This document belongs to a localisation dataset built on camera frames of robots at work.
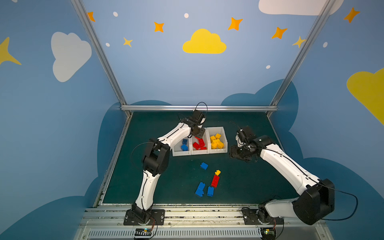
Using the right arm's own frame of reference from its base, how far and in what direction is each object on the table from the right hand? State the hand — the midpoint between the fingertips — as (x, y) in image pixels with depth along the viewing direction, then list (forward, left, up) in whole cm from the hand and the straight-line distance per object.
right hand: (234, 153), depth 82 cm
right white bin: (+23, +11, -10) cm, 27 cm away
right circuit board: (-34, -16, -18) cm, 42 cm away
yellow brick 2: (+20, +7, -11) cm, 24 cm away
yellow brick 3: (+13, +5, -12) cm, 18 cm away
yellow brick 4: (+12, +10, -11) cm, 19 cm away
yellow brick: (+17, +11, -10) cm, 23 cm away
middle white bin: (+17, +23, -12) cm, 31 cm away
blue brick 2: (-2, +16, -14) cm, 22 cm away
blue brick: (+11, +30, -14) cm, 35 cm away
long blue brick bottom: (-17, +18, -13) cm, 28 cm away
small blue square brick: (+15, +30, -11) cm, 35 cm away
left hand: (+19, +21, -4) cm, 28 cm away
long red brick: (+15, +18, -12) cm, 27 cm away
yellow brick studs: (+14, +8, -9) cm, 19 cm away
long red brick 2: (-11, +10, -14) cm, 20 cm away
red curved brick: (+13, +22, -13) cm, 29 cm away
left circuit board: (-37, +46, -17) cm, 62 cm away
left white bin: (+7, +34, -13) cm, 37 cm away
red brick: (+11, +17, -14) cm, 25 cm away
